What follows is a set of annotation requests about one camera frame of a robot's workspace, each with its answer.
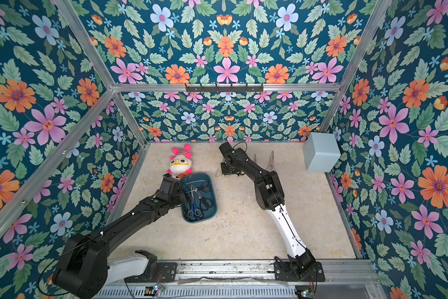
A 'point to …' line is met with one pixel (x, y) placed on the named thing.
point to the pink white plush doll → (180, 164)
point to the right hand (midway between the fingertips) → (228, 170)
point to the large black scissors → (205, 203)
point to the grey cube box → (321, 152)
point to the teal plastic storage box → (205, 184)
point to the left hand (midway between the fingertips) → (186, 192)
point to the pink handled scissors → (270, 167)
